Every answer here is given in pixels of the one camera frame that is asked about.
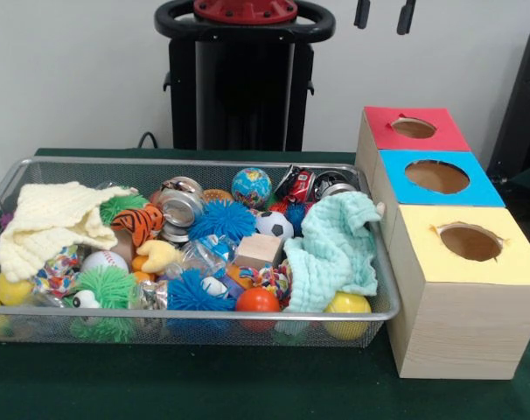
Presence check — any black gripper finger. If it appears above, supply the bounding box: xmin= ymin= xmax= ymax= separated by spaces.
xmin=353 ymin=0 xmax=371 ymax=31
xmin=396 ymin=0 xmax=418 ymax=36

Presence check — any wooden box with three holes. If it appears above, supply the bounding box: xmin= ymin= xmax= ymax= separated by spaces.
xmin=354 ymin=106 xmax=530 ymax=380

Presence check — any shallow silver mesh bin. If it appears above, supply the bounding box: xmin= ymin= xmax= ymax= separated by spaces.
xmin=0 ymin=156 xmax=401 ymax=349

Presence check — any black flat panel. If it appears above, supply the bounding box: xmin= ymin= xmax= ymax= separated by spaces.
xmin=486 ymin=29 xmax=530 ymax=185

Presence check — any blue globe ball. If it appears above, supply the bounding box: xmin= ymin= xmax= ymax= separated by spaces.
xmin=230 ymin=167 xmax=273 ymax=209

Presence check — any small soccer ball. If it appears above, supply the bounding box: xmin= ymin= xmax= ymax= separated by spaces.
xmin=255 ymin=211 xmax=296 ymax=241

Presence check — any mint green cloth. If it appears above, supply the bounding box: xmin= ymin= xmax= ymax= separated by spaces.
xmin=282 ymin=191 xmax=382 ymax=313

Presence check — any blue spiky rubber ball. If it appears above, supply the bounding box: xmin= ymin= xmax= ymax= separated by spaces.
xmin=188 ymin=199 xmax=257 ymax=244

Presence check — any wooden cube block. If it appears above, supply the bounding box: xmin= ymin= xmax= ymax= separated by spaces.
xmin=234 ymin=233 xmax=284 ymax=269

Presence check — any orange tiger plush toy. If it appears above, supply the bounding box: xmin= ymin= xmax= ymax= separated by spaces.
xmin=110 ymin=204 xmax=166 ymax=247

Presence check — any orange smooth ball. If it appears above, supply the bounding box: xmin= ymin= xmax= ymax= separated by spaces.
xmin=235 ymin=287 xmax=282 ymax=314

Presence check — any white baseball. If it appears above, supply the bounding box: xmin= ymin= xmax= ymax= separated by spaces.
xmin=80 ymin=250 xmax=130 ymax=277

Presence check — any green spiky ball with eyes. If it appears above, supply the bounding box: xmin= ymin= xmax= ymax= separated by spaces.
xmin=63 ymin=267 xmax=139 ymax=310

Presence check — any cream knitted cloth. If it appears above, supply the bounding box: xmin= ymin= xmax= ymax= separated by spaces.
xmin=0 ymin=181 xmax=135 ymax=284

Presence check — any dark green tablecloth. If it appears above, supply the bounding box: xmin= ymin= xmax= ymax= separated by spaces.
xmin=0 ymin=147 xmax=530 ymax=420

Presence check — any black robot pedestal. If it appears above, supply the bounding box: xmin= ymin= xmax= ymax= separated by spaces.
xmin=154 ymin=0 xmax=337 ymax=152

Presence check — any black looped cable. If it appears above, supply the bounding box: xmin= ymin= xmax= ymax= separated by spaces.
xmin=137 ymin=130 xmax=159 ymax=151

